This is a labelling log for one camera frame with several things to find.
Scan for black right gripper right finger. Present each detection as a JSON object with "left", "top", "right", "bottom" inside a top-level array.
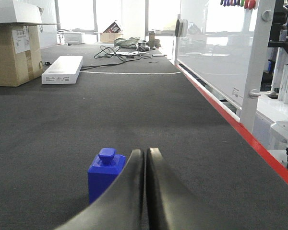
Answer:
[{"left": 145, "top": 148, "right": 240, "bottom": 230}]

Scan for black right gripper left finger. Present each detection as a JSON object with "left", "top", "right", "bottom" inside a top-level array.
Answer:
[{"left": 55, "top": 149, "right": 149, "bottom": 230}]

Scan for blue plastic box with knob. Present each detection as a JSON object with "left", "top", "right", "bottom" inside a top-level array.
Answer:
[{"left": 87, "top": 148, "right": 127, "bottom": 205}]

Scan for conveyor with dark grey belt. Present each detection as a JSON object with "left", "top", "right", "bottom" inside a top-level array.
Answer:
[{"left": 0, "top": 42, "right": 288, "bottom": 230}]

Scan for long flat white box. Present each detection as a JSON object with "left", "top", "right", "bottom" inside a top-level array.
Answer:
[{"left": 41, "top": 55, "right": 84, "bottom": 85}]

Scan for white paper sheets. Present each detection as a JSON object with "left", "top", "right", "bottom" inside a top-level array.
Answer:
[{"left": 115, "top": 50, "right": 144, "bottom": 57}]

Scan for olive green bag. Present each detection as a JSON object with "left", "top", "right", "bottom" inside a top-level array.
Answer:
[{"left": 113, "top": 37, "right": 141, "bottom": 48}]

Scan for small open cardboard box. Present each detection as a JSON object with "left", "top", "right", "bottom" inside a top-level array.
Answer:
[{"left": 99, "top": 32, "right": 123, "bottom": 44}]

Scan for brown bottle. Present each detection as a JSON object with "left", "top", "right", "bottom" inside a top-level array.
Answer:
[{"left": 148, "top": 30, "right": 157, "bottom": 48}]

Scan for low white box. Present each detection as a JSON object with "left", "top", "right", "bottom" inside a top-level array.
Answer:
[{"left": 63, "top": 32, "right": 86, "bottom": 44}]

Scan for dark red printed box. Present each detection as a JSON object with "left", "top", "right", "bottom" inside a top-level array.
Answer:
[{"left": 103, "top": 21, "right": 123, "bottom": 34}]

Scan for black whiteboard eraser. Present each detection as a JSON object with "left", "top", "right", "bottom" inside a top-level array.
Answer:
[{"left": 175, "top": 18, "right": 189, "bottom": 38}]

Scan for large open cardboard box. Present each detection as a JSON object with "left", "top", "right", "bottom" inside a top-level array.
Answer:
[{"left": 0, "top": 23, "right": 59, "bottom": 87}]

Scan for coloured whiteboard magnets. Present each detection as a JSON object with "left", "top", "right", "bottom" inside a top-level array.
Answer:
[{"left": 220, "top": 0, "right": 257, "bottom": 10}]

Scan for white cardboard box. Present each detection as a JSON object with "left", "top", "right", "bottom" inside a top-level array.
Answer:
[{"left": 0, "top": 0, "right": 43, "bottom": 24}]

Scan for thin white cord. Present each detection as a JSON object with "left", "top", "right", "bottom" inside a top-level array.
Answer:
[{"left": 82, "top": 70, "right": 182, "bottom": 75}]

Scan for black cable bundle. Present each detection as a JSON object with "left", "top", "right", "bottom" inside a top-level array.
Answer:
[{"left": 81, "top": 45, "right": 152, "bottom": 69}]

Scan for whiteboard with white frame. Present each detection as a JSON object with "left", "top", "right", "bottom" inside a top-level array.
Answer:
[{"left": 174, "top": 0, "right": 277, "bottom": 135}]

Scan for black equipment frame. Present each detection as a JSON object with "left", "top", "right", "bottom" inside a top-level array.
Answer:
[{"left": 267, "top": 0, "right": 288, "bottom": 48}]

